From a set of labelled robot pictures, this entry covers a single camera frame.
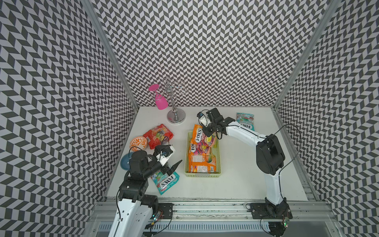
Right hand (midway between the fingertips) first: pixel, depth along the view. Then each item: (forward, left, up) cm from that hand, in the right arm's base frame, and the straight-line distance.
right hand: (205, 129), depth 94 cm
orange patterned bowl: (-7, +44, -5) cm, 44 cm away
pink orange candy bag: (-10, +5, -7) cm, 13 cm away
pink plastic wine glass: (+21, +31, +6) cm, 38 cm away
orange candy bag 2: (-4, +3, -2) cm, 6 cm away
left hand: (-22, +17, +11) cm, 30 cm away
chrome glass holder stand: (+19, +22, -8) cm, 30 cm away
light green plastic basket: (-12, -8, -9) cm, 17 cm away
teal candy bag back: (+14, -31, -8) cm, 35 cm away
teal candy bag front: (-30, +24, -7) cm, 39 cm away
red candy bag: (-2, +31, -3) cm, 31 cm away
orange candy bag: (-19, +2, -8) cm, 21 cm away
